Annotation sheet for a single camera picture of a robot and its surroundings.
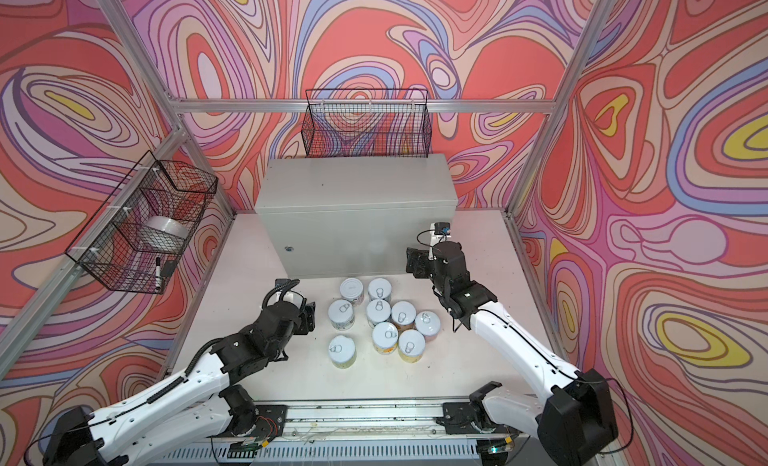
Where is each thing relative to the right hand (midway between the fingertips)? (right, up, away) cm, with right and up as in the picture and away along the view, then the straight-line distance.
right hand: (422, 256), depth 81 cm
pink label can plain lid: (-21, -11, +10) cm, 26 cm away
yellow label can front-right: (-3, -24, -1) cm, 25 cm away
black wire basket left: (-68, +6, -11) cm, 69 cm away
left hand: (-31, -13, 0) cm, 34 cm away
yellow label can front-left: (-10, -23, +1) cm, 25 cm away
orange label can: (-5, -17, +5) cm, 19 cm away
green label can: (-22, -26, -1) cm, 34 cm away
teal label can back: (-12, -11, +10) cm, 19 cm away
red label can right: (+2, -20, +4) cm, 20 cm away
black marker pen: (-66, -5, -9) cm, 67 cm away
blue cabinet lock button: (-39, +2, +6) cm, 40 cm away
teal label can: (-12, -17, +6) cm, 22 cm away
